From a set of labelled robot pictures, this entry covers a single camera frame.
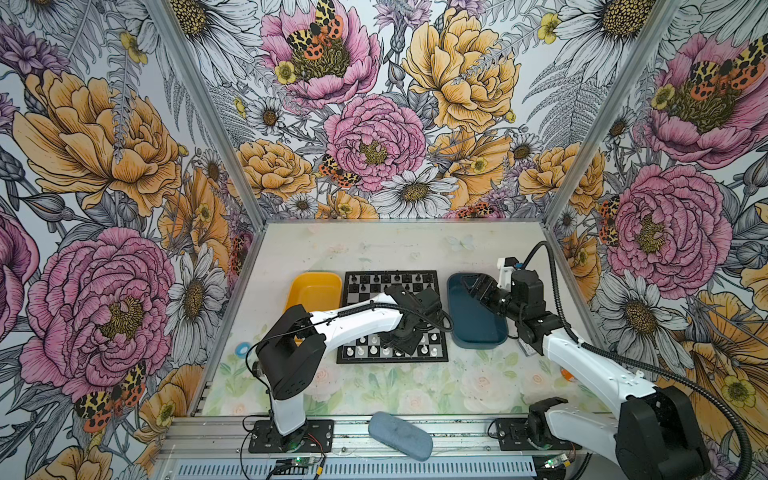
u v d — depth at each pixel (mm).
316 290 1041
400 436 719
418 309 688
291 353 455
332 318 499
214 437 762
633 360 469
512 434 742
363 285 994
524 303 646
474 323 942
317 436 736
